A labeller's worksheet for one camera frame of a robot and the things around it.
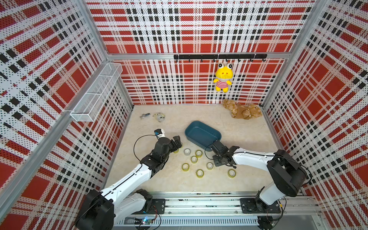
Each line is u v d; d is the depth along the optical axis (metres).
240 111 1.04
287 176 0.45
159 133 0.72
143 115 1.14
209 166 0.88
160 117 1.08
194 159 0.91
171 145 0.63
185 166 0.88
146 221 0.69
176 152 0.94
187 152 0.94
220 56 0.88
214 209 0.73
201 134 1.04
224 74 0.92
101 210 0.39
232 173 0.84
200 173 0.85
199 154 0.93
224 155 0.67
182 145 0.76
